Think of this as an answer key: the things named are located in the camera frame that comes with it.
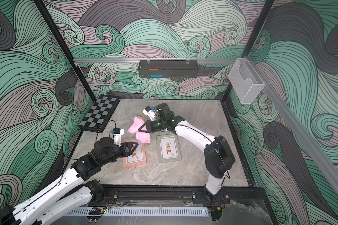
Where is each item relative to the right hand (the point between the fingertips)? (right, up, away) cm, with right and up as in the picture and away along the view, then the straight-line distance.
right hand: (141, 129), depth 78 cm
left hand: (-2, -7, -5) cm, 9 cm away
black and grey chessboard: (-37, +6, +27) cm, 46 cm away
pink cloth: (+1, -3, -4) cm, 5 cm away
